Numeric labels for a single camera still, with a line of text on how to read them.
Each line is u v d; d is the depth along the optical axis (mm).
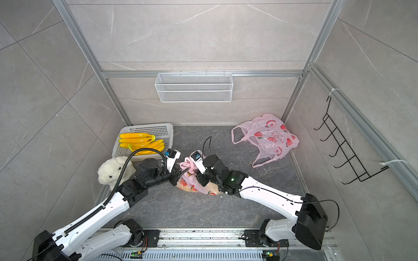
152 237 732
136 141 1024
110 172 746
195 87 1007
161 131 1107
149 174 565
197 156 633
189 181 700
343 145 679
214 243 729
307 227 378
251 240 734
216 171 550
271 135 1040
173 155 629
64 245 394
